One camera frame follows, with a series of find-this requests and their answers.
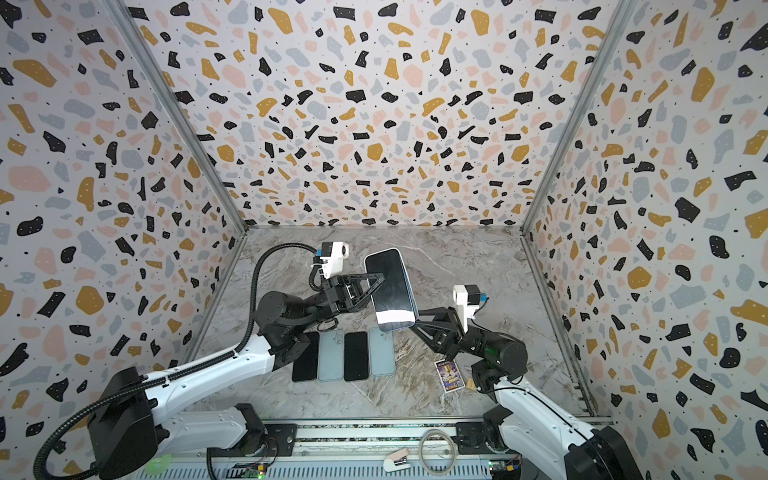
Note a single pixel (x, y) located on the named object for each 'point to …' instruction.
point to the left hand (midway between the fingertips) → (379, 284)
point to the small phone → (355, 356)
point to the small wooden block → (470, 384)
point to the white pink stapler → (397, 461)
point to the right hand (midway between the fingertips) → (409, 329)
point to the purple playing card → (450, 375)
